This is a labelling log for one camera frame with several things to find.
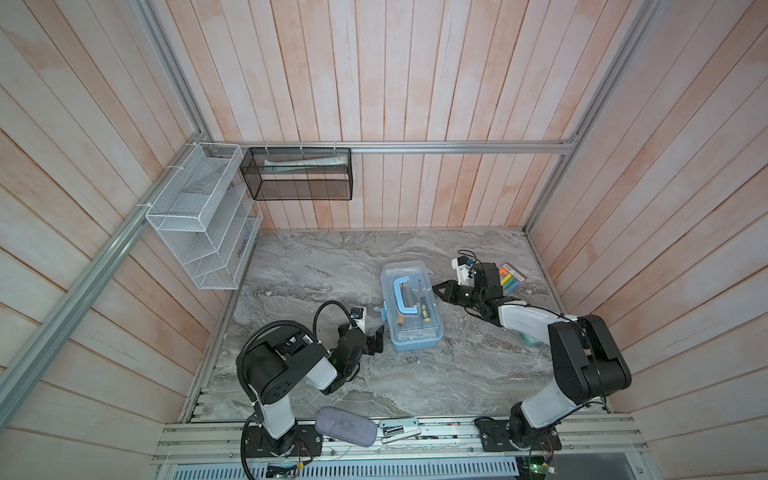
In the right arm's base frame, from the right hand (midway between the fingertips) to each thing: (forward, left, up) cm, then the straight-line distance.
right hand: (432, 287), depth 92 cm
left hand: (-11, +19, -9) cm, 24 cm away
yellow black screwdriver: (-6, +3, 0) cm, 7 cm away
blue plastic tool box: (-17, +8, -5) cm, 19 cm away
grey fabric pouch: (-38, +24, -6) cm, 45 cm away
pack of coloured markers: (+11, -30, -9) cm, 33 cm away
